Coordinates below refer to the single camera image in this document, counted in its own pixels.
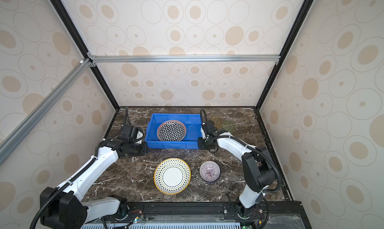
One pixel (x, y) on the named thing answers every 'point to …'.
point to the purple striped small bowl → (209, 171)
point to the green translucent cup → (228, 125)
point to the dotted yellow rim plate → (172, 176)
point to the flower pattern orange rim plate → (171, 130)
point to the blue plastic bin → (190, 140)
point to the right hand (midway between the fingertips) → (200, 145)
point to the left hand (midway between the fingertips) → (152, 147)
